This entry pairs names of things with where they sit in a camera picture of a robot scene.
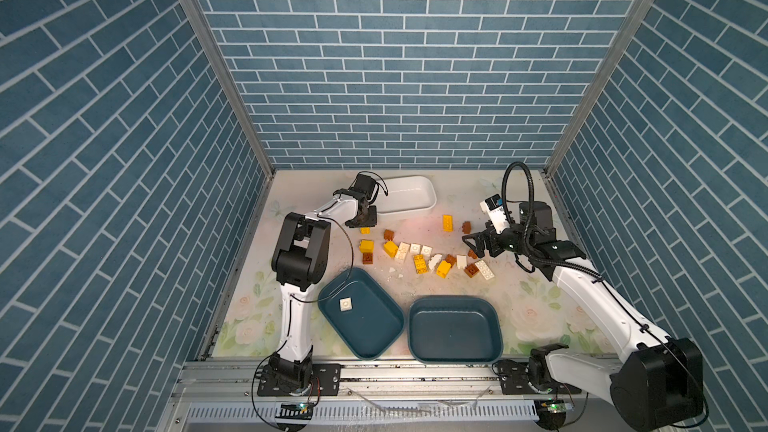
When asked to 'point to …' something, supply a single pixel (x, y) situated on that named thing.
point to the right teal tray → (455, 329)
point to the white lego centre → (461, 261)
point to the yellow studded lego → (420, 264)
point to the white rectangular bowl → (406, 193)
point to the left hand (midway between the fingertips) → (367, 219)
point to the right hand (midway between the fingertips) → (475, 227)
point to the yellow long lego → (447, 223)
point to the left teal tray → (358, 306)
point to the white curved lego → (434, 260)
